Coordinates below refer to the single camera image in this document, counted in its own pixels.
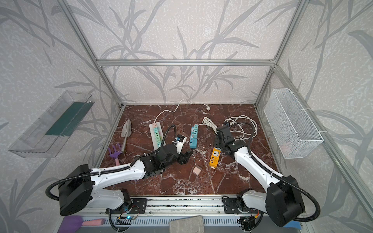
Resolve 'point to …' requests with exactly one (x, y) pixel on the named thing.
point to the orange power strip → (215, 157)
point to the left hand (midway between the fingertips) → (188, 150)
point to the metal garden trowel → (126, 133)
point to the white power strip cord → (207, 107)
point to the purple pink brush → (70, 224)
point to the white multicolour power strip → (156, 145)
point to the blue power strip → (193, 143)
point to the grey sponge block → (192, 224)
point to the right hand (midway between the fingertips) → (219, 138)
